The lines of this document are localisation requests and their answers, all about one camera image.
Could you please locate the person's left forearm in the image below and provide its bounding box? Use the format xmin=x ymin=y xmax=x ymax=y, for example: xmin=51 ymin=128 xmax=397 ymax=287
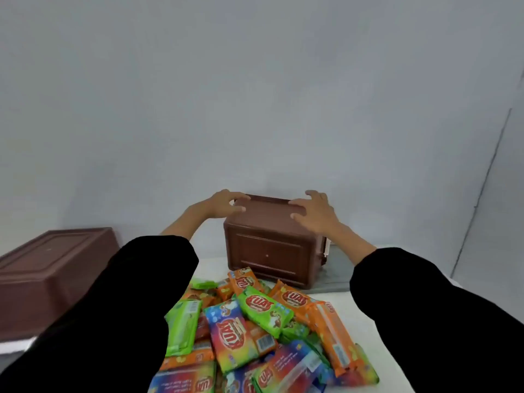
xmin=0 ymin=201 xmax=210 ymax=393

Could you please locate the person's right forearm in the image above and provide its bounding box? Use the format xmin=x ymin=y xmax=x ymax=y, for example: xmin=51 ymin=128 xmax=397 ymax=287
xmin=325 ymin=223 xmax=524 ymax=393

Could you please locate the brown plastic box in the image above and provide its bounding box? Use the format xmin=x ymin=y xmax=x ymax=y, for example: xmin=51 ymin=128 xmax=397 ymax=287
xmin=223 ymin=194 xmax=330 ymax=290

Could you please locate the person's left hand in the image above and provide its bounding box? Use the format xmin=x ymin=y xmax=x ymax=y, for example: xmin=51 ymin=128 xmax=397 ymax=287
xmin=199 ymin=189 xmax=251 ymax=219

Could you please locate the pile of colourful soap packets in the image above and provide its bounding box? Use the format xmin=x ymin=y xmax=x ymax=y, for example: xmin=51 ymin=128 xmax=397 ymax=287
xmin=147 ymin=267 xmax=380 ymax=393

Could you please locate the brown storage box with sticker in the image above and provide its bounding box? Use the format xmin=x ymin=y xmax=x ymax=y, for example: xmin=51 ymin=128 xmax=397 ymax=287
xmin=0 ymin=227 xmax=120 ymax=343

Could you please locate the person's right hand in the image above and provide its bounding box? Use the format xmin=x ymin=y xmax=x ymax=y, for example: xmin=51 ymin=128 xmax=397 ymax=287
xmin=288 ymin=190 xmax=341 ymax=238

